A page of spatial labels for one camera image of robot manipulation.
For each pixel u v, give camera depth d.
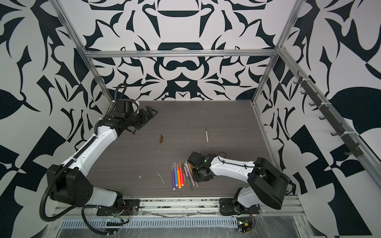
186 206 0.76
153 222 0.71
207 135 1.01
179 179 0.82
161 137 0.99
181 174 0.84
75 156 0.44
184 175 0.83
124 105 0.62
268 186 0.43
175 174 0.84
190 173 0.85
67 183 0.41
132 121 0.69
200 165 0.62
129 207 0.74
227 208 0.74
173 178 0.83
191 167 0.87
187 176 0.83
